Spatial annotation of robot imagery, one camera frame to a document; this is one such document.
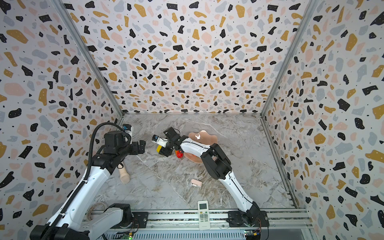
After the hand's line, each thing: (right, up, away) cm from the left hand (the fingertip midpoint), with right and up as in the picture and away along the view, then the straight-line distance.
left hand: (135, 139), depth 78 cm
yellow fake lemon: (+7, -7, +19) cm, 21 cm away
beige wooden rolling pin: (-8, -21, +6) cm, 24 cm away
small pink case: (+32, -25, +6) cm, 41 cm away
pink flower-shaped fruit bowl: (+35, 0, +26) cm, 43 cm away
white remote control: (+36, -38, -3) cm, 52 cm away
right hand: (+7, -5, +18) cm, 20 cm away
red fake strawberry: (+20, -11, +17) cm, 29 cm away
